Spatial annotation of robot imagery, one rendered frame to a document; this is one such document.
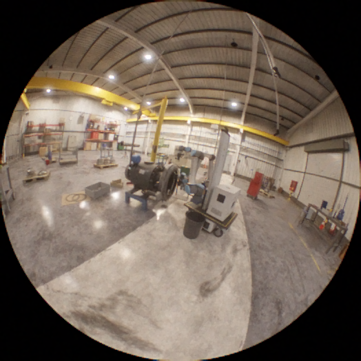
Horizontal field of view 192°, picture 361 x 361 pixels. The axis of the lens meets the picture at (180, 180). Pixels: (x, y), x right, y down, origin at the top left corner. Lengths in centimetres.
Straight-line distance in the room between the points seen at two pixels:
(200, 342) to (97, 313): 89
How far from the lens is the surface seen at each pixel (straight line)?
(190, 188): 174
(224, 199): 169
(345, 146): 855
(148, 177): 208
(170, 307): 126
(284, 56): 888
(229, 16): 741
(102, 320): 132
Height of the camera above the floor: 124
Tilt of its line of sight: 15 degrees down
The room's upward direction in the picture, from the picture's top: 11 degrees clockwise
